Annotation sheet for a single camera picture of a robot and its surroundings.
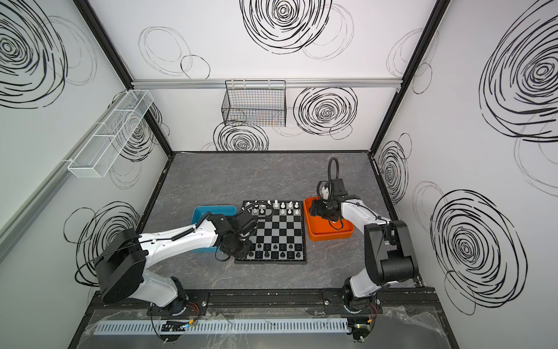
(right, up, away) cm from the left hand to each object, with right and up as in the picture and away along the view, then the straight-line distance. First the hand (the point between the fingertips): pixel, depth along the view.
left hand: (247, 253), depth 82 cm
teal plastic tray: (-24, +13, +12) cm, 30 cm away
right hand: (+27, +15, +10) cm, 32 cm away
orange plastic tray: (+28, +8, +3) cm, 30 cm away
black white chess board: (+12, +4, +6) cm, 14 cm away
